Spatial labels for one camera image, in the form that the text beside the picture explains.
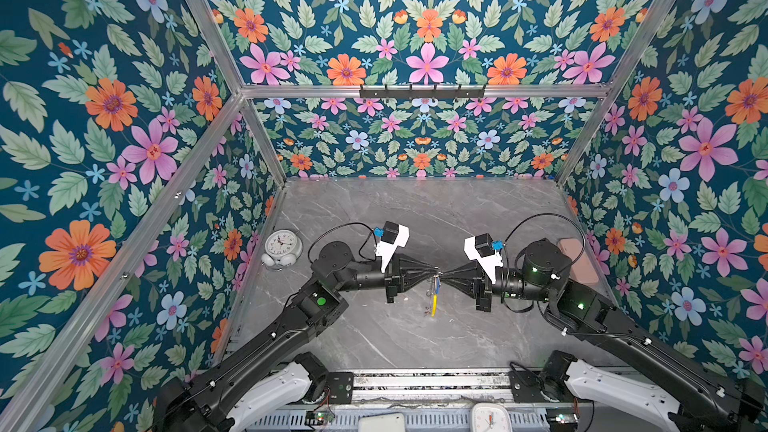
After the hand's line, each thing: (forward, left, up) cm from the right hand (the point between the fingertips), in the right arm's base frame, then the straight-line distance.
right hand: (443, 275), depth 58 cm
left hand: (-1, +2, +4) cm, 4 cm away
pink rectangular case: (+18, -48, -31) cm, 60 cm away
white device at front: (-22, +12, -30) cm, 39 cm away
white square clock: (-21, -11, -30) cm, 38 cm away
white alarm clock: (+24, +48, -28) cm, 61 cm away
